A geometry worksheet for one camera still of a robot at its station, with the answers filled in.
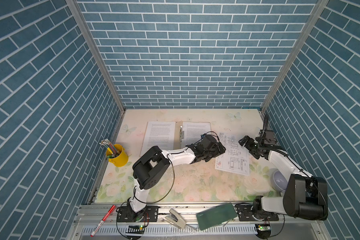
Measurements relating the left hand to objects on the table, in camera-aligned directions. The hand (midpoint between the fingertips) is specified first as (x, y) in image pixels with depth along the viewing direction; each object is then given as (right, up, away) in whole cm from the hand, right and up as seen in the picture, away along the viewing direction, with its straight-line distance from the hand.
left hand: (222, 152), depth 87 cm
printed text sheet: (-17, +11, +22) cm, 30 cm away
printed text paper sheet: (-40, +9, +18) cm, 45 cm away
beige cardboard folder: (-27, +8, +18) cm, 33 cm away
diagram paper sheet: (+10, -5, +7) cm, 14 cm away
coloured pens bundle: (-62, +1, -2) cm, 63 cm away
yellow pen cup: (-58, -3, -5) cm, 58 cm away
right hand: (+14, +5, +3) cm, 15 cm away
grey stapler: (-26, -28, -16) cm, 42 cm away
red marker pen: (-62, -30, -17) cm, 71 cm away
